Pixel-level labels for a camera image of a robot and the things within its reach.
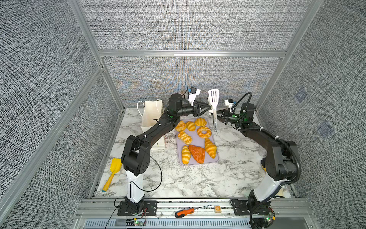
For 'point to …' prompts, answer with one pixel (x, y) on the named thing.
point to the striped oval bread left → (186, 155)
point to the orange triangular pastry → (198, 152)
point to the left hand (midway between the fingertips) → (212, 105)
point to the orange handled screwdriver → (181, 213)
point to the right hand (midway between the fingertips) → (212, 110)
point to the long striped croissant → (210, 147)
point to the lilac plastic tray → (195, 141)
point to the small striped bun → (190, 126)
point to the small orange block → (217, 209)
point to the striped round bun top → (200, 121)
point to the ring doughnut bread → (204, 132)
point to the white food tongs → (213, 99)
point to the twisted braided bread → (185, 138)
